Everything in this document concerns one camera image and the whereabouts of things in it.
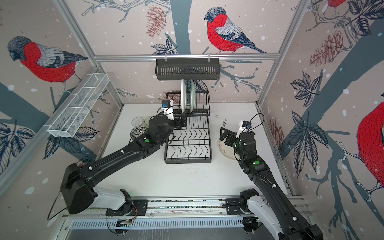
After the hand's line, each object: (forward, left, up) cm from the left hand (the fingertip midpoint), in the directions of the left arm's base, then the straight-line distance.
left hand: (179, 109), depth 72 cm
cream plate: (-7, -28, -32) cm, 43 cm away
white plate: (+6, -2, -1) cm, 7 cm away
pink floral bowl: (+7, +31, -28) cm, 42 cm away
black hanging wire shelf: (+46, -3, -6) cm, 46 cm away
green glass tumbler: (+13, +26, -25) cm, 38 cm away
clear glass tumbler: (+16, +34, -29) cm, 47 cm away
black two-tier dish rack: (-1, -5, -32) cm, 32 cm away
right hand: (-6, -24, -11) cm, 27 cm away
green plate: (+8, -7, +1) cm, 10 cm away
